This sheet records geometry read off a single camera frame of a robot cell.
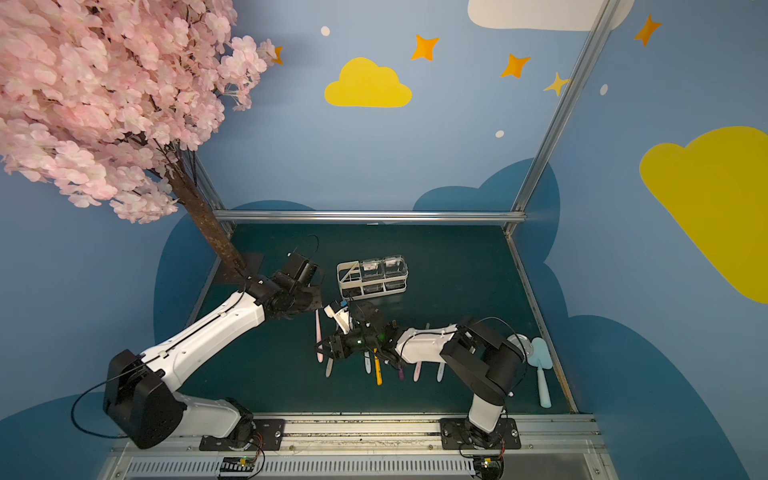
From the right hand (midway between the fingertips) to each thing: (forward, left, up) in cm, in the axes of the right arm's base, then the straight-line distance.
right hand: (323, 343), depth 80 cm
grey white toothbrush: (-3, -1, -10) cm, 11 cm away
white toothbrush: (-1, -12, -10) cm, 15 cm away
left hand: (+12, +2, +6) cm, 13 cm away
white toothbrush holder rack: (+22, -8, 0) cm, 23 cm away
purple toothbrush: (-4, -22, -10) cm, 24 cm away
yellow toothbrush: (-5, -15, -10) cm, 19 cm away
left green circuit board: (-27, +18, -12) cm, 35 cm away
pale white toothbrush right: (-2, -33, -11) cm, 35 cm away
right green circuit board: (-24, -44, -13) cm, 52 cm away
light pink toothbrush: (-12, -24, +22) cm, 35 cm away
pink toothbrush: (+2, +2, +1) cm, 3 cm away
